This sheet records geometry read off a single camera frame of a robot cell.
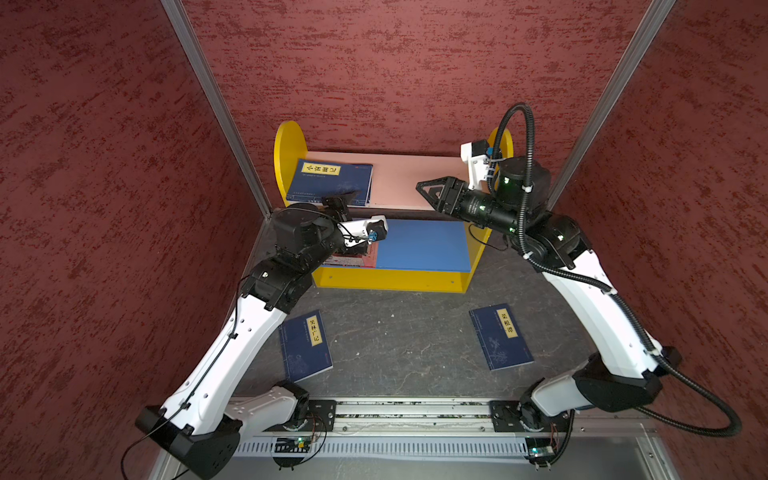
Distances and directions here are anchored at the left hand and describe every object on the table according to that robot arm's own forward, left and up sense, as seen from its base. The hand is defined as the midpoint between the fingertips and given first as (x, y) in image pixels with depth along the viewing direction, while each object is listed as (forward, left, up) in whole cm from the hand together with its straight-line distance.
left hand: (354, 210), depth 65 cm
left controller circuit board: (-40, +15, -42) cm, 60 cm away
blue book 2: (-13, -42, -40) cm, 59 cm away
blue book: (-16, +17, -41) cm, 47 cm away
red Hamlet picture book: (+4, -1, -26) cm, 26 cm away
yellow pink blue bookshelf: (+8, -19, -25) cm, 32 cm away
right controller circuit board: (-40, -45, -41) cm, 73 cm away
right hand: (-3, -14, +7) cm, 16 cm away
